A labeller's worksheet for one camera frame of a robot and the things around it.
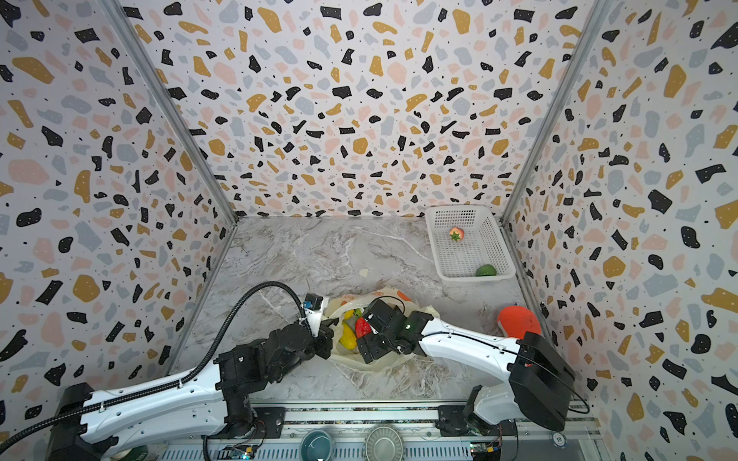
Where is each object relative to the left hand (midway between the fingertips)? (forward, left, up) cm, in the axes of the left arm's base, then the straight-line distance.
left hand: (340, 318), depth 72 cm
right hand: (-1, -6, -11) cm, 13 cm away
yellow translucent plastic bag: (+1, -2, +2) cm, 3 cm away
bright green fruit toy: (+9, -3, -16) cm, 19 cm away
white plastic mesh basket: (+40, -50, -19) cm, 67 cm away
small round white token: (-24, -54, -19) cm, 63 cm away
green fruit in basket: (+25, -47, -15) cm, 55 cm away
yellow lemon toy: (+1, 0, -16) cm, 16 cm away
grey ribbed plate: (-24, -11, -19) cm, 33 cm away
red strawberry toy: (+4, -5, -15) cm, 16 cm away
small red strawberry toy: (+43, -40, -17) cm, 61 cm away
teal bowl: (-24, +6, -19) cm, 31 cm away
